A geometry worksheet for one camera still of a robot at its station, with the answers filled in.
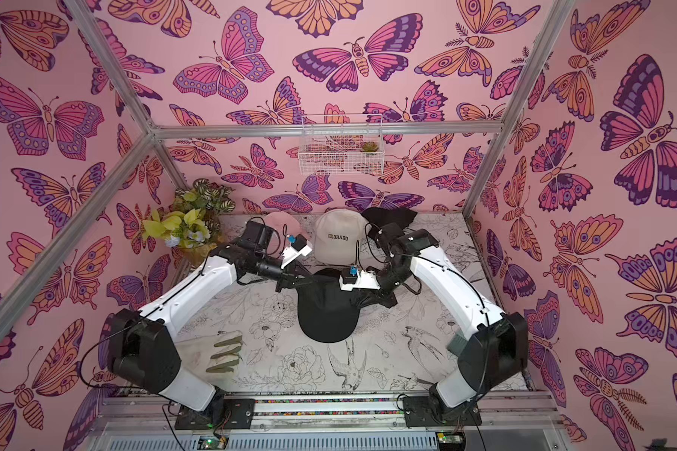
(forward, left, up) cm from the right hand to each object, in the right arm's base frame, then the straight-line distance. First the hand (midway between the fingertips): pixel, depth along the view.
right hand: (363, 296), depth 75 cm
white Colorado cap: (+31, +8, -10) cm, 34 cm away
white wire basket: (+49, +7, +15) cm, 52 cm away
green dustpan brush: (-5, -29, -19) cm, 35 cm away
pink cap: (+37, +29, -12) cm, 49 cm away
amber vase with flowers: (+21, +53, +5) cm, 57 cm away
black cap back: (+41, -7, -11) cm, 44 cm away
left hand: (+4, +13, +2) cm, 13 cm away
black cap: (-6, +9, +2) cm, 11 cm away
